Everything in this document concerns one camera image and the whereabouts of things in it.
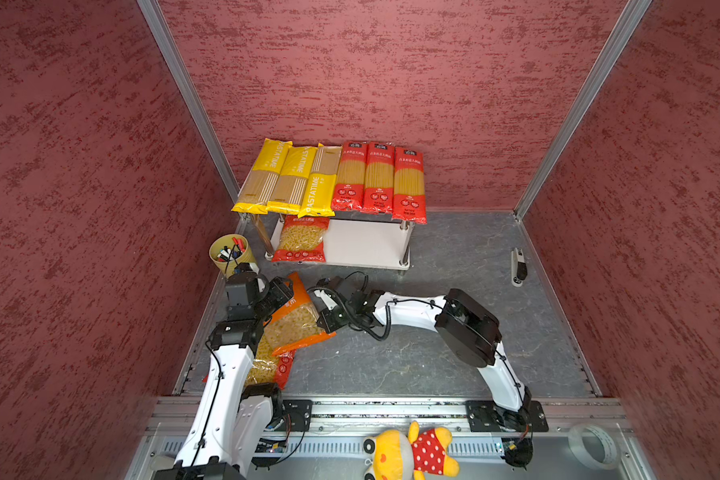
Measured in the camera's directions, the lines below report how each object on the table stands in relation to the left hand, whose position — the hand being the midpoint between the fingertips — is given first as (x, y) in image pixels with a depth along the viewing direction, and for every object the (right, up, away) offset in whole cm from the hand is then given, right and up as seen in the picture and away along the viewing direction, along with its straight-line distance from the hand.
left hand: (288, 290), depth 80 cm
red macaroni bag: (0, +14, +17) cm, 22 cm away
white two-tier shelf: (+19, +14, +22) cm, 32 cm away
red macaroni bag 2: (-4, -21, -1) cm, 22 cm away
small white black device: (+74, +4, +19) cm, 77 cm away
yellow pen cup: (-23, +10, +15) cm, 30 cm away
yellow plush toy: (+29, -33, -17) cm, 47 cm away
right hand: (+7, -13, +6) cm, 16 cm away
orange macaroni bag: (+1, -11, +6) cm, 13 cm away
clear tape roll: (+79, -38, -8) cm, 88 cm away
